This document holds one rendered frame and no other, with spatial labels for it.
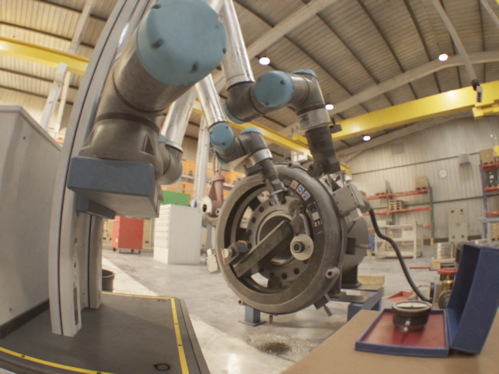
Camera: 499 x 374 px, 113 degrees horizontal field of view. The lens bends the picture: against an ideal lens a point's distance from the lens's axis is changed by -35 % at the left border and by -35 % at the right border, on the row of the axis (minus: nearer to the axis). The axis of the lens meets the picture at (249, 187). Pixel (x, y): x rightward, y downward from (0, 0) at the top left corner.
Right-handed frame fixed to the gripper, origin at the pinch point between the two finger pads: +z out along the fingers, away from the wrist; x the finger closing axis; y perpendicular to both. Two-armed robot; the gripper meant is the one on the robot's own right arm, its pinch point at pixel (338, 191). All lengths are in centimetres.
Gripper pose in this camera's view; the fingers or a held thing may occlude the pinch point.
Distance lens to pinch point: 78.2
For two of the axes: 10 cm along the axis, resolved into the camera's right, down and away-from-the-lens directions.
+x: 4.7, -0.4, -8.8
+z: 2.7, 9.6, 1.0
